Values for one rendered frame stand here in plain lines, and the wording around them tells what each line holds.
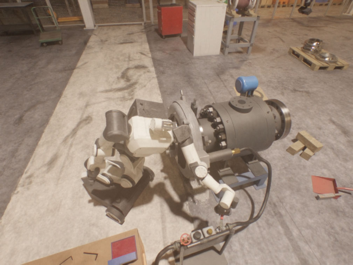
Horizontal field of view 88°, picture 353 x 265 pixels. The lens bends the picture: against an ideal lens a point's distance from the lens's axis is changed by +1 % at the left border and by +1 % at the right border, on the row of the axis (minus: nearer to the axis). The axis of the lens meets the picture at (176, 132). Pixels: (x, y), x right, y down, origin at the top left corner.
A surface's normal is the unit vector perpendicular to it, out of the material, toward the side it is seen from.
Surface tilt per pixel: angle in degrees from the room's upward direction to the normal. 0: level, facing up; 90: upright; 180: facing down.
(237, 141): 66
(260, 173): 0
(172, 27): 90
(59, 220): 0
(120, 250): 0
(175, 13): 90
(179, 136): 45
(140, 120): 36
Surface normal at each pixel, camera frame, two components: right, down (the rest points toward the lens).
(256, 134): 0.26, 0.21
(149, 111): 0.52, -0.41
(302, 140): -0.94, 0.22
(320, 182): 0.00, -0.73
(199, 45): 0.19, 0.67
